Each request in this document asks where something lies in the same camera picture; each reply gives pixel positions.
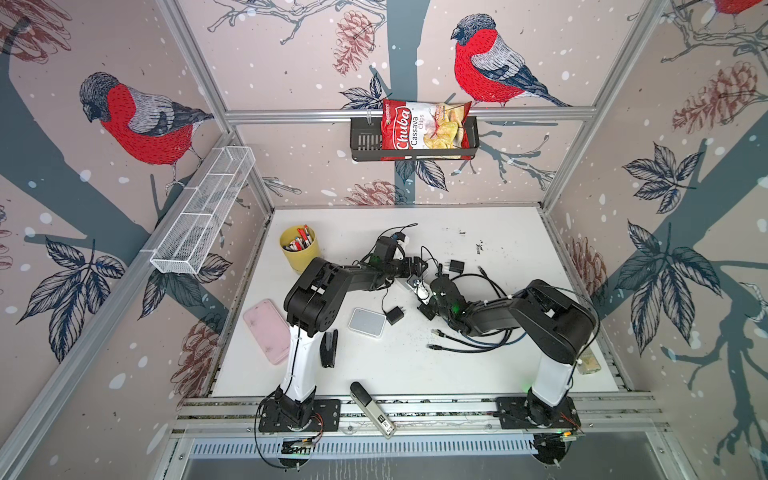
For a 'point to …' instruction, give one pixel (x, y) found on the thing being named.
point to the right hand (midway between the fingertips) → (416, 295)
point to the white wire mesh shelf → (187, 245)
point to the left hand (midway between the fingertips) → (421, 266)
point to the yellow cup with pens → (300, 245)
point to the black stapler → (328, 348)
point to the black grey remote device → (360, 394)
